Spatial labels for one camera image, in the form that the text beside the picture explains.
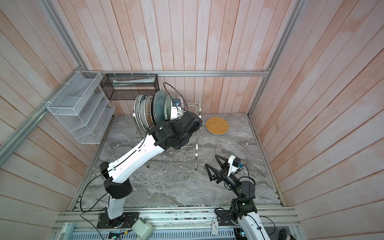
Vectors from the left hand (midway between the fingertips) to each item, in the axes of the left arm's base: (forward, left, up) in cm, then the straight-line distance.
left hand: (175, 119), depth 68 cm
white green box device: (-40, +15, -32) cm, 53 cm away
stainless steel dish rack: (+1, -5, -37) cm, 38 cm away
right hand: (-14, -17, -15) cm, 27 cm away
